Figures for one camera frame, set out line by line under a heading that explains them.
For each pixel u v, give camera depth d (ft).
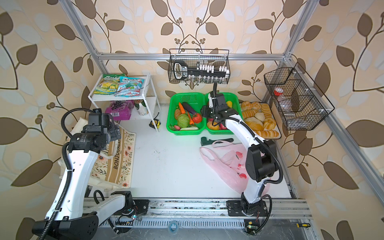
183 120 3.25
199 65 2.64
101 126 1.67
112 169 2.38
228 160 2.94
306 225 2.27
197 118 3.35
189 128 3.34
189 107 3.77
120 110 2.85
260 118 3.44
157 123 3.45
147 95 2.67
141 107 2.83
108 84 2.69
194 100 3.89
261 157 1.58
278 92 2.64
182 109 3.72
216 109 2.23
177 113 3.55
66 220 1.19
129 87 2.58
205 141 3.22
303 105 2.38
